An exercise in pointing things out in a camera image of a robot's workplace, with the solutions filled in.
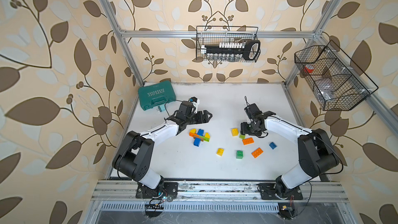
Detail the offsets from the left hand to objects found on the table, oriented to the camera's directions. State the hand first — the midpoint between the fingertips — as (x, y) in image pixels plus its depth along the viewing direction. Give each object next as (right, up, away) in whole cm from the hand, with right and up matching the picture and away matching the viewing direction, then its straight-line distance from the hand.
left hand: (204, 113), depth 88 cm
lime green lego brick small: (+23, -14, +4) cm, 27 cm away
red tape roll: (+60, +26, -1) cm, 65 cm away
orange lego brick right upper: (+26, -17, +3) cm, 31 cm away
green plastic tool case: (-37, +10, +20) cm, 44 cm away
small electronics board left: (-24, -43, -17) cm, 52 cm away
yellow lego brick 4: (+9, -21, -3) cm, 23 cm away
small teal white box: (-29, +2, +17) cm, 34 cm away
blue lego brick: (-2, -12, +6) cm, 14 cm away
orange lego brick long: (-7, -13, +4) cm, 16 cm away
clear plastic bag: (+58, +14, -15) cm, 61 cm away
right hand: (+25, -11, +4) cm, 28 cm away
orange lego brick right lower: (+30, -22, -1) cm, 37 cm away
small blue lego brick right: (+39, -18, 0) cm, 43 cm away
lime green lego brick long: (0, -15, +3) cm, 16 cm away
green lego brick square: (+19, -22, -5) cm, 29 cm away
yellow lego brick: (-7, -12, +6) cm, 15 cm away
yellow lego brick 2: (+2, -15, +8) cm, 17 cm away
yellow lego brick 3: (+18, -12, +4) cm, 22 cm away
